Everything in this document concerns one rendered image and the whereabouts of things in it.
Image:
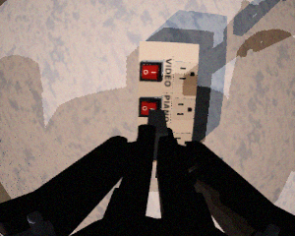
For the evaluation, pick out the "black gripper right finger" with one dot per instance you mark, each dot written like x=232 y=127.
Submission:
x=237 y=206

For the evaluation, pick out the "beige power strip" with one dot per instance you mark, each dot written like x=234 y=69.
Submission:
x=168 y=74

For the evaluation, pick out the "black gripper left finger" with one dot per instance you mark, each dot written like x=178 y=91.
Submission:
x=60 y=205

